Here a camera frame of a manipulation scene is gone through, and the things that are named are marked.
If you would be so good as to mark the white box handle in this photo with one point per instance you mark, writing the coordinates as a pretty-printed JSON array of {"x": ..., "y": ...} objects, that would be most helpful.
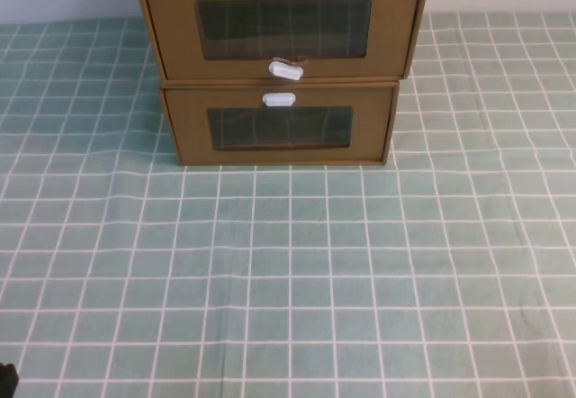
[
  {"x": 285, "y": 70},
  {"x": 279, "y": 99}
]

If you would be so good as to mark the brown cardboard shoebox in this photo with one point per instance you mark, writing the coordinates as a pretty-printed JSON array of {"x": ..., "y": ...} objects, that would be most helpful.
[
  {"x": 239, "y": 39},
  {"x": 222, "y": 123}
]

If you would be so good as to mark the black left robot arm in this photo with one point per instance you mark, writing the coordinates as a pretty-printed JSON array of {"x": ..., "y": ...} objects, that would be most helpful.
[{"x": 9, "y": 380}]

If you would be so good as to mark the cyan checkered tablecloth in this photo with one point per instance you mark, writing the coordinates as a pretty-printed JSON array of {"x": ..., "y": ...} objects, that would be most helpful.
[{"x": 448, "y": 272}]

